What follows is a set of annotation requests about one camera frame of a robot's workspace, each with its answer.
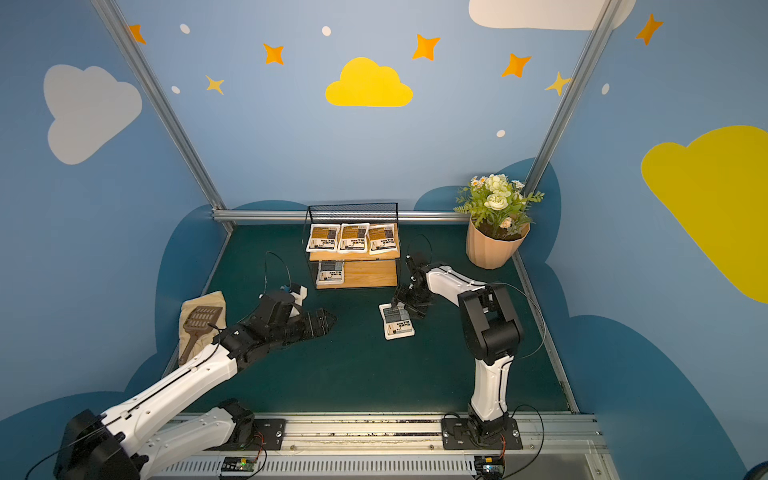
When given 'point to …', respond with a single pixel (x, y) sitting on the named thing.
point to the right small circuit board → (490, 467)
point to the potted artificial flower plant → (499, 220)
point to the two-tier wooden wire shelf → (361, 270)
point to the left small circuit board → (237, 466)
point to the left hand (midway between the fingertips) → (327, 318)
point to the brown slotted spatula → (199, 320)
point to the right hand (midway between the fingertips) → (401, 307)
